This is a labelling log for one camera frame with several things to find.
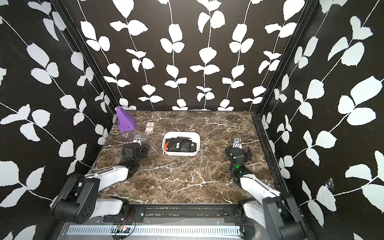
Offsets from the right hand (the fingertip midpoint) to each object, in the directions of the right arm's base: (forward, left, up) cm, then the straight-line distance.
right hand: (238, 143), depth 87 cm
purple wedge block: (+19, +76, -3) cm, 78 cm away
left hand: (+1, +63, -2) cm, 63 cm away
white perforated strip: (-42, +45, -12) cm, 63 cm away
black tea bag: (+3, +34, -7) cm, 35 cm away
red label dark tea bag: (+2, +45, -8) cm, 46 cm away
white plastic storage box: (+11, +27, -8) cm, 30 cm away
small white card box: (+19, +60, -9) cm, 64 cm away
